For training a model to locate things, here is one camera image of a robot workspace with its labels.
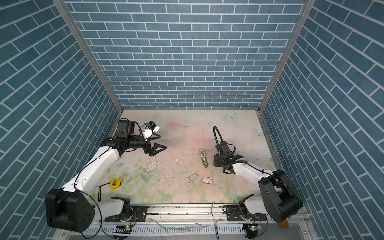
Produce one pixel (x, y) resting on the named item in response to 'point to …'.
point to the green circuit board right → (256, 227)
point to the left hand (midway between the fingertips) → (161, 141)
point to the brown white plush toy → (285, 224)
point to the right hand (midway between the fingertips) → (216, 158)
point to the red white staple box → (207, 180)
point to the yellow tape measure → (116, 183)
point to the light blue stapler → (203, 158)
